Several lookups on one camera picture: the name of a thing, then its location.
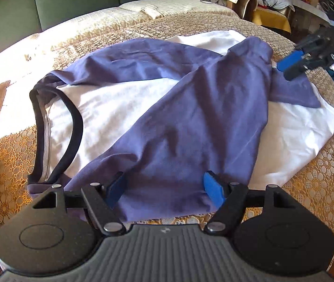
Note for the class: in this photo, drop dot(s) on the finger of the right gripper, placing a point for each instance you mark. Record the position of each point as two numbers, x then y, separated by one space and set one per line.
290 60
294 71

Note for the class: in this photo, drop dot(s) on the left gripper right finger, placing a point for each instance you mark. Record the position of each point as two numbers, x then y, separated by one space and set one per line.
229 199

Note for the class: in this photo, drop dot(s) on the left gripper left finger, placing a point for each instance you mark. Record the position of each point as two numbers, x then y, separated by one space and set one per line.
100 200

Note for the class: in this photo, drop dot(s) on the white and navy raglan shirt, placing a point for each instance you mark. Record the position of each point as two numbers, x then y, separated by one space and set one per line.
166 112

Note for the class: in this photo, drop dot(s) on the armchair with lace cover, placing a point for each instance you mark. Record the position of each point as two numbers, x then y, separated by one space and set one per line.
250 10

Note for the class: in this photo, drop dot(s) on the beige lace table cover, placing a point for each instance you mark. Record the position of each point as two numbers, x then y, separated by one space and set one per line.
29 60

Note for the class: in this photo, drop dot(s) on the dark green sofa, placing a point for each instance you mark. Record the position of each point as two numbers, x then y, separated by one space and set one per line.
67 3

